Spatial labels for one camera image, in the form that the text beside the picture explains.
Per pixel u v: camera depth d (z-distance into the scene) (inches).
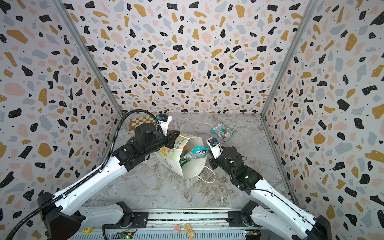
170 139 24.0
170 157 29.9
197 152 27.1
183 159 30.0
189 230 27.6
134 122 44.5
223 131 42.3
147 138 20.7
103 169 17.9
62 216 15.0
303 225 16.1
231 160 20.6
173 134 24.3
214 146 24.2
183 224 28.8
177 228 28.1
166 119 24.2
